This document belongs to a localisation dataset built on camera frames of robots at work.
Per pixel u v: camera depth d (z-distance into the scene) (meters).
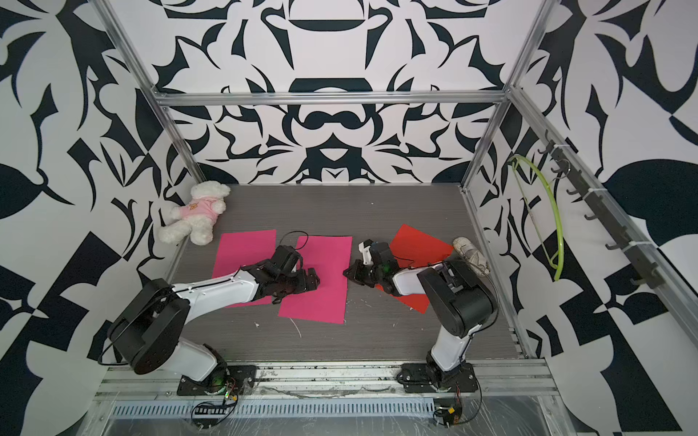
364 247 0.90
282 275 0.70
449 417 0.71
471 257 0.96
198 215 1.02
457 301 0.48
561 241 0.66
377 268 0.77
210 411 0.73
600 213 0.56
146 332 0.44
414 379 0.74
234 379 0.73
